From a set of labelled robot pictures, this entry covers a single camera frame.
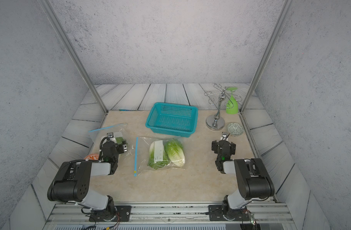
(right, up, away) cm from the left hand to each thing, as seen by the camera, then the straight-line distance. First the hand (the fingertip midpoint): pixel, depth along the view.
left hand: (117, 140), depth 94 cm
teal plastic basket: (+35, +14, +21) cm, 43 cm away
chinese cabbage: (+37, -5, -7) cm, 38 cm away
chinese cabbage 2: (+27, -8, -9) cm, 30 cm away
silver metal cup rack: (+68, +11, +18) cm, 71 cm away
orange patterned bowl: (-15, -10, -3) cm, 18 cm away
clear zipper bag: (+17, -9, -4) cm, 19 cm away
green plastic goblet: (+71, +22, -7) cm, 75 cm away
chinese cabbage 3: (+2, 0, -1) cm, 2 cm away
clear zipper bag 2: (0, +4, +5) cm, 6 cm away
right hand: (+70, 0, 0) cm, 70 cm away
